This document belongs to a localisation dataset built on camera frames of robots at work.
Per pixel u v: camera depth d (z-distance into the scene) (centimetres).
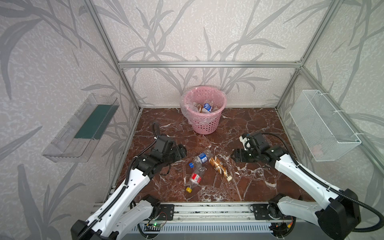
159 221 72
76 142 64
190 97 96
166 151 57
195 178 79
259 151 60
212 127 98
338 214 37
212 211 75
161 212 72
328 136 62
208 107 93
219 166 84
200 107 95
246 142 71
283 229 71
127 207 45
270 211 67
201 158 87
